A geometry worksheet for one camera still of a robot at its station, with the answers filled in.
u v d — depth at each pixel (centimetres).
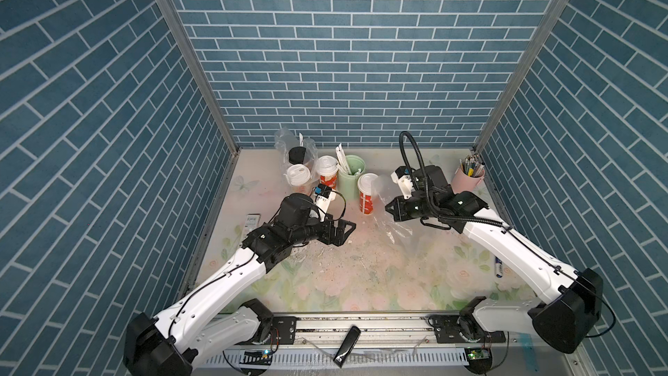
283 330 74
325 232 64
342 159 95
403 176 69
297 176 87
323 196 64
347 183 95
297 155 94
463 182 99
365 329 75
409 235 75
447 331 73
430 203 57
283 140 89
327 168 91
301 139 97
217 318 56
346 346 69
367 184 85
